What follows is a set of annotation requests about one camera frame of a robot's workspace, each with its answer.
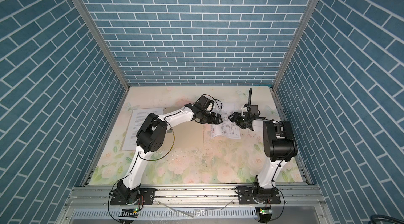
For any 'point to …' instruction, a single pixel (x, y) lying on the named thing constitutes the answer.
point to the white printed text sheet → (137, 117)
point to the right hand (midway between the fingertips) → (231, 117)
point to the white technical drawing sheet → (226, 128)
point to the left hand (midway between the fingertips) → (217, 121)
